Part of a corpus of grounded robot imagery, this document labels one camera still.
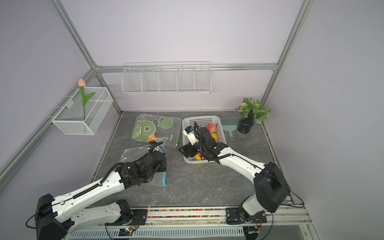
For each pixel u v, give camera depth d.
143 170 0.55
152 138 0.99
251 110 0.87
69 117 0.74
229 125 1.11
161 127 1.02
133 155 0.93
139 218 0.74
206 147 0.64
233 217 0.74
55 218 0.39
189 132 0.72
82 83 0.79
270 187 0.43
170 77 0.99
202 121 1.05
